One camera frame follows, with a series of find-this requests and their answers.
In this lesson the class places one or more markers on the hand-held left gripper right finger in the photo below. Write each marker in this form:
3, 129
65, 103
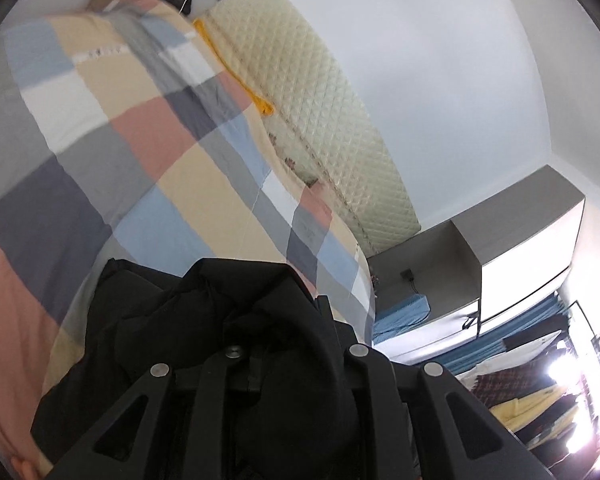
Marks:
380, 375

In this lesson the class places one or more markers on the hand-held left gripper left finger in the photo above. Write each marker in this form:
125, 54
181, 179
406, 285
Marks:
215, 375

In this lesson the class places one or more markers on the black puffer jacket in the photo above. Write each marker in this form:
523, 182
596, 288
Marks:
280, 410

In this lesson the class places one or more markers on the blue quilted cloth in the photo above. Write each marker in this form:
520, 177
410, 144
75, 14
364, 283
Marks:
402, 312

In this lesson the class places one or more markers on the black charger plug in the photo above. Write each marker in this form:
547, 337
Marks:
407, 275

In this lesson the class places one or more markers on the black hook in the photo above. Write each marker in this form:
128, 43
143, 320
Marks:
471, 321

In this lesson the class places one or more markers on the brown patterned hanging cloth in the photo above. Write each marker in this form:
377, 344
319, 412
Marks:
507, 379

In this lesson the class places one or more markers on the pale yellow hanging garment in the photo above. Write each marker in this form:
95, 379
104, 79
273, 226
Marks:
535, 405

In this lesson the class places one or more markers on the grey wardrobe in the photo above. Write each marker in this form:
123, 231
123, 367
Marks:
520, 240

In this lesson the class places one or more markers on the beige floral pillow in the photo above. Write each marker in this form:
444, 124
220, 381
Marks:
292, 157

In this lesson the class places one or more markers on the plaid patchwork blanket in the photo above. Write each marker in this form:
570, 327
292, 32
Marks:
130, 135

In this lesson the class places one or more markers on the cream quilted headboard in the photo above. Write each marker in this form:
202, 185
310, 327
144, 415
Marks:
320, 100

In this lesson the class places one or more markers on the yellow cloth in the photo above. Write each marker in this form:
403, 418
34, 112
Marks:
245, 85

